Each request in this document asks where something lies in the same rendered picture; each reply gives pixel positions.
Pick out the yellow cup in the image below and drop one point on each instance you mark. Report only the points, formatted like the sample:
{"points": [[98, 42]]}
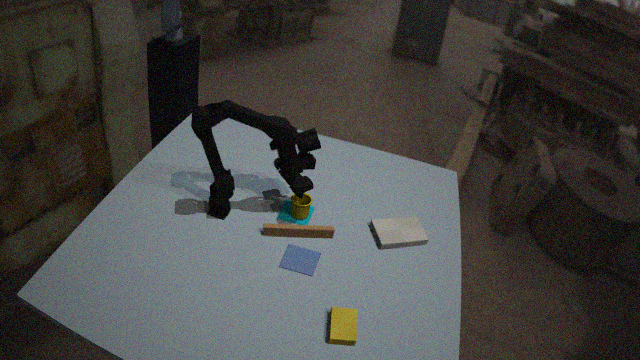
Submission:
{"points": [[300, 207]]}

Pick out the yellow rectangular block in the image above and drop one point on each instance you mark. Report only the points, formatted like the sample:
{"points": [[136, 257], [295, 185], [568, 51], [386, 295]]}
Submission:
{"points": [[343, 326]]}

